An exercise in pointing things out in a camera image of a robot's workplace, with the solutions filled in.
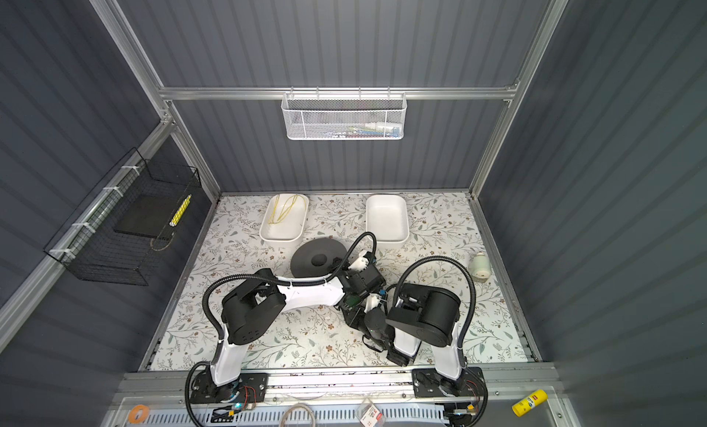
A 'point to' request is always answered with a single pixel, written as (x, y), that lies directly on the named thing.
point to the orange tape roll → (139, 414)
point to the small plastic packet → (368, 415)
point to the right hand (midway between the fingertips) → (341, 309)
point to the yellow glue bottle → (527, 403)
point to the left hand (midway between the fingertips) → (335, 262)
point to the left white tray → (284, 218)
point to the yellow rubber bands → (287, 205)
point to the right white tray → (387, 216)
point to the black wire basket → (119, 232)
